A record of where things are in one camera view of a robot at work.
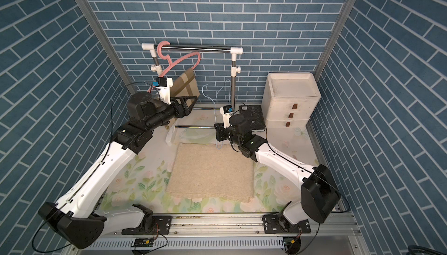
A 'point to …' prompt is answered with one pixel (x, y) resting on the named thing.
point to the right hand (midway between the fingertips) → (216, 125)
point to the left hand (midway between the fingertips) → (197, 98)
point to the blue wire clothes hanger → (215, 104)
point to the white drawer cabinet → (289, 99)
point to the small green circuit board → (143, 243)
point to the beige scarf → (213, 170)
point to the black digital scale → (253, 114)
